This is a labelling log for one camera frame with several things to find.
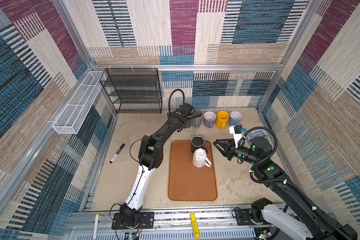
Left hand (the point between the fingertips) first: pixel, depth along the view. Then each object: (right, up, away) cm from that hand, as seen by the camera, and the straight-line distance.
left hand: (185, 121), depth 102 cm
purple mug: (+17, +2, +7) cm, 19 cm away
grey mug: (+8, -1, 0) cm, 8 cm away
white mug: (+8, -21, -18) cm, 29 cm away
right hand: (+13, -11, -31) cm, 36 cm away
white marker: (-43, -51, -31) cm, 73 cm away
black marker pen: (-43, -20, -6) cm, 48 cm away
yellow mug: (+25, +1, +1) cm, 25 cm away
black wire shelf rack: (-37, +23, +7) cm, 44 cm away
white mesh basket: (-54, 0, -32) cm, 63 cm away
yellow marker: (+4, -49, -32) cm, 59 cm away
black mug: (+7, -12, -11) cm, 18 cm away
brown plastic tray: (0, -35, -17) cm, 39 cm away
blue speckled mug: (+34, +2, +1) cm, 34 cm away
